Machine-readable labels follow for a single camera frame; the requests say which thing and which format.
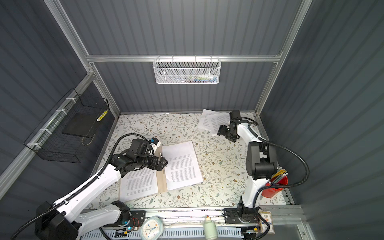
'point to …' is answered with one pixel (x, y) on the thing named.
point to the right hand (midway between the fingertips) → (223, 136)
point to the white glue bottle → (210, 229)
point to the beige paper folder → (160, 174)
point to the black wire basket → (60, 140)
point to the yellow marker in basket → (101, 116)
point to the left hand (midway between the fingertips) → (160, 159)
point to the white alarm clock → (151, 228)
